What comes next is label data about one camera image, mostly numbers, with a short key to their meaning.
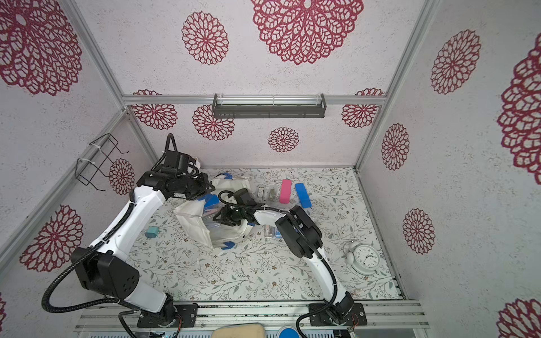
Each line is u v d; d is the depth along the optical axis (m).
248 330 0.70
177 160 0.60
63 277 0.38
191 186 0.71
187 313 0.73
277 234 0.92
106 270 0.41
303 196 1.09
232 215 0.87
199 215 0.74
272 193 1.08
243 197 0.81
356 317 0.73
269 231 0.95
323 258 0.60
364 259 0.83
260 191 1.09
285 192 1.10
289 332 0.69
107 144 0.83
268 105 0.93
